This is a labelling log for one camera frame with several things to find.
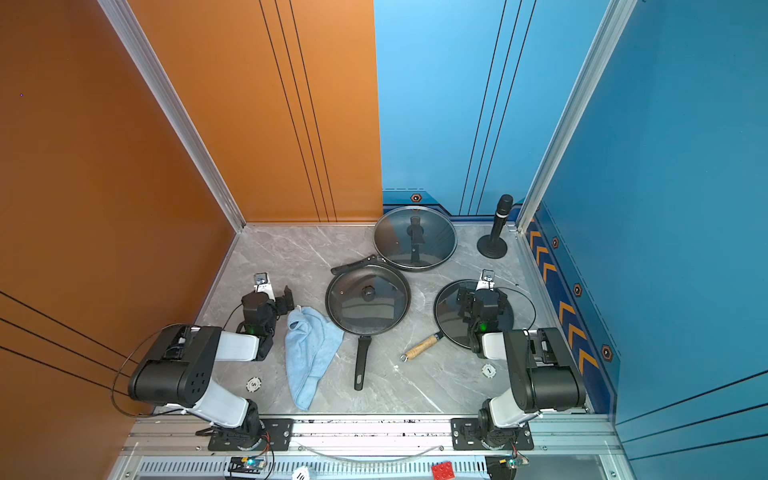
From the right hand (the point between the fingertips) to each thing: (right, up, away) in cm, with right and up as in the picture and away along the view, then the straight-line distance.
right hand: (482, 286), depth 94 cm
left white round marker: (-67, -25, -13) cm, 72 cm away
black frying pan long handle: (-36, -16, -11) cm, 41 cm away
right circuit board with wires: (+1, -38, -25) cm, 45 cm away
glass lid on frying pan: (-36, -4, 0) cm, 37 cm away
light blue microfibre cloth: (-53, -15, -5) cm, 55 cm away
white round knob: (-48, -37, -30) cm, 67 cm away
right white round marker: (-1, -23, -11) cm, 25 cm away
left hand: (-66, 0, +1) cm, 66 cm away
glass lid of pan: (+12, -9, +1) cm, 15 cm away
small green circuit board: (-62, -40, -23) cm, 77 cm away
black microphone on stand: (+8, +13, +16) cm, 22 cm away
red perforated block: (-17, -39, -26) cm, 50 cm away
